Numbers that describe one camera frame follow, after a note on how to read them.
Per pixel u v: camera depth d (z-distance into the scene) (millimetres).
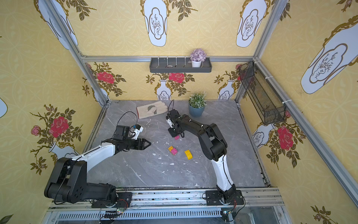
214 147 549
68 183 423
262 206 764
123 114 1115
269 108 877
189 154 896
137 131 818
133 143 792
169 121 921
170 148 921
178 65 914
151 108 1140
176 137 969
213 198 745
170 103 1196
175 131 862
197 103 1004
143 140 804
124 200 731
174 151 882
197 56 820
